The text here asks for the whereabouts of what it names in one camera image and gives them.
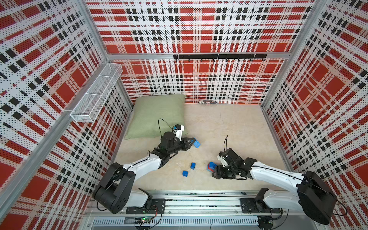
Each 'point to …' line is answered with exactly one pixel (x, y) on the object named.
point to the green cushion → (152, 116)
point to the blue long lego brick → (212, 165)
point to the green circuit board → (142, 220)
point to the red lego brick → (208, 166)
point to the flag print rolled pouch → (207, 102)
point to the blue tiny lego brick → (192, 166)
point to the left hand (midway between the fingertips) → (196, 140)
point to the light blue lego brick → (196, 143)
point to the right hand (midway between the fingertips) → (218, 175)
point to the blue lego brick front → (185, 173)
